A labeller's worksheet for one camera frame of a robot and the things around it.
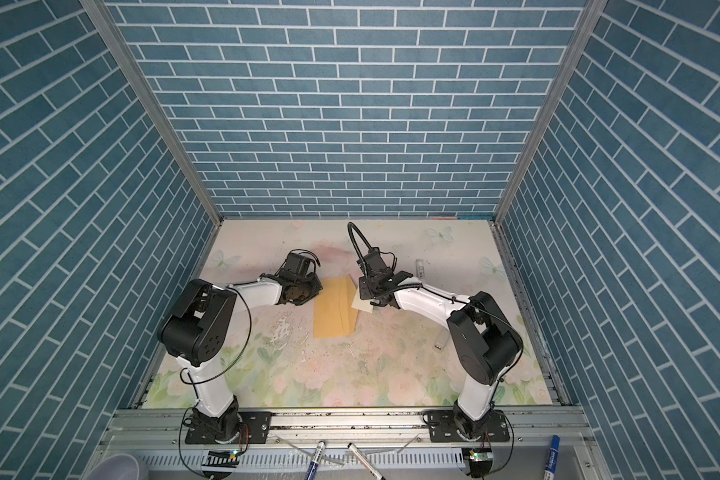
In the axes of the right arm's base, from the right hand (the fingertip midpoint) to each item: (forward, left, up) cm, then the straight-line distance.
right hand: (365, 282), depth 93 cm
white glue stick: (+11, -18, -7) cm, 22 cm away
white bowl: (-51, +48, -1) cm, 70 cm away
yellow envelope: (-5, +9, -8) cm, 13 cm away
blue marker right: (-42, -47, -8) cm, 64 cm away
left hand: (+1, +15, -7) cm, 16 cm away
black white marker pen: (-45, -4, -8) cm, 46 cm away
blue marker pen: (-45, +7, -6) cm, 46 cm away
